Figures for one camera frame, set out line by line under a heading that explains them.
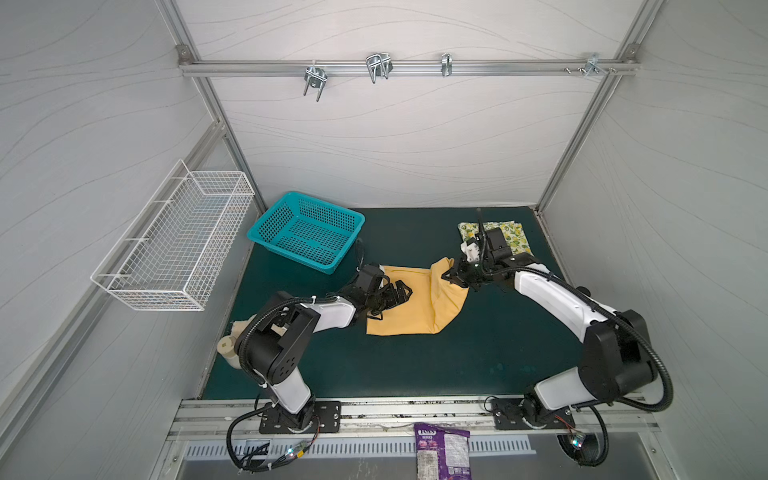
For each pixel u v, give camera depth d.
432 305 0.90
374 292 0.76
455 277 0.76
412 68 0.80
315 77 0.79
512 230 1.12
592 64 0.77
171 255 0.68
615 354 0.43
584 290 0.86
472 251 0.81
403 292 0.84
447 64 0.78
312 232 1.13
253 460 0.68
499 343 0.90
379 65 0.77
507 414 0.73
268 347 0.48
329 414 0.73
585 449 0.72
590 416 0.72
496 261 0.67
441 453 0.67
